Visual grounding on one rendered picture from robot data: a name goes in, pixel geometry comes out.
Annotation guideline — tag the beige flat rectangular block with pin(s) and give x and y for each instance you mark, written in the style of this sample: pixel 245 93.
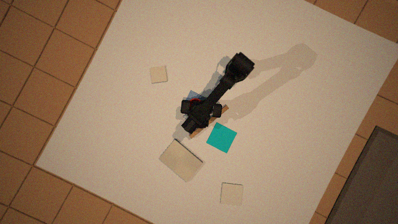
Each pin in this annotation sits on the beige flat rectangular block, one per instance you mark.
pixel 181 160

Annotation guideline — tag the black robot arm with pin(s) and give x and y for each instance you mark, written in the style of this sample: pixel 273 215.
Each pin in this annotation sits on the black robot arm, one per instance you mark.
pixel 237 69

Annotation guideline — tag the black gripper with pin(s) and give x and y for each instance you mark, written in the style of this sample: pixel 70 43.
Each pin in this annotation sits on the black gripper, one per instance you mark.
pixel 185 106

